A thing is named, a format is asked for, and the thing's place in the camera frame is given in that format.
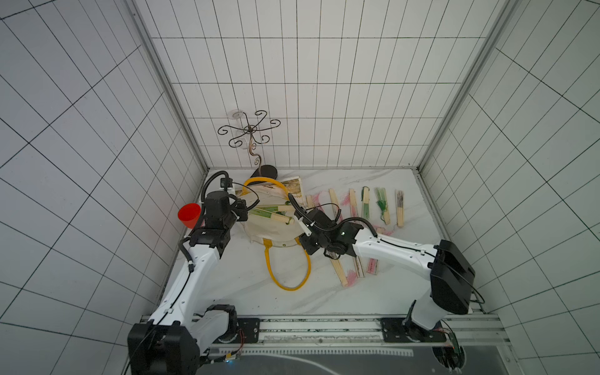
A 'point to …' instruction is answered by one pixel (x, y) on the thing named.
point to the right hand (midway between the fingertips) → (303, 230)
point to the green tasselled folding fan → (381, 197)
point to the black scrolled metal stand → (265, 171)
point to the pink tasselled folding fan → (350, 200)
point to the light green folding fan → (365, 201)
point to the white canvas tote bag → (272, 219)
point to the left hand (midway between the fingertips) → (238, 204)
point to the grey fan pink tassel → (348, 280)
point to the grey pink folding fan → (400, 208)
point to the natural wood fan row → (358, 267)
